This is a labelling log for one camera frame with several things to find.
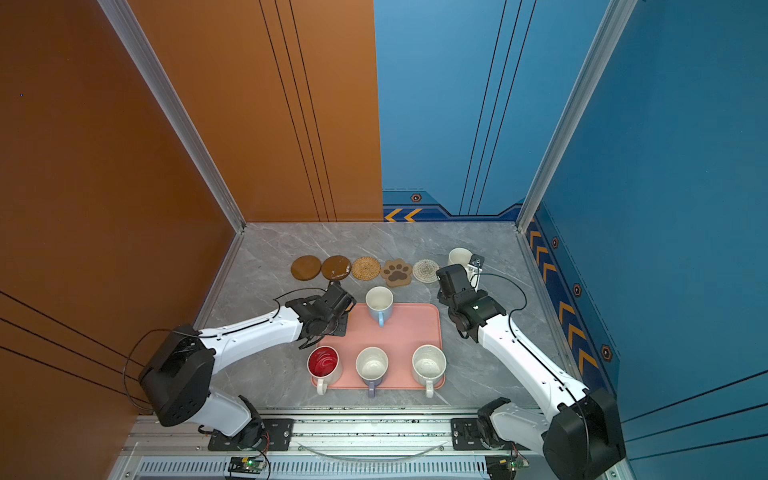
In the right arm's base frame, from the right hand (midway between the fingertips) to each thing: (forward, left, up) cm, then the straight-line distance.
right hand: (454, 287), depth 83 cm
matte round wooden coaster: (+18, +49, -14) cm, 54 cm away
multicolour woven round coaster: (+17, +6, -15) cm, 24 cm away
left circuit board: (-39, +53, -17) cm, 68 cm away
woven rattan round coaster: (+18, +27, -14) cm, 36 cm away
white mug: (+17, -5, -7) cm, 19 cm away
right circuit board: (-39, -9, -18) cm, 44 cm away
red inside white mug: (-17, +37, -14) cm, 43 cm away
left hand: (-4, +33, -10) cm, 35 cm away
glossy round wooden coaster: (+18, +38, -14) cm, 45 cm away
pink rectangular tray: (-3, +12, -17) cm, 21 cm away
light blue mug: (+2, +21, -9) cm, 23 cm away
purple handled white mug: (-16, +24, -15) cm, 32 cm away
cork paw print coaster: (+17, +17, -15) cm, 28 cm away
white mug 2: (-17, +8, -14) cm, 23 cm away
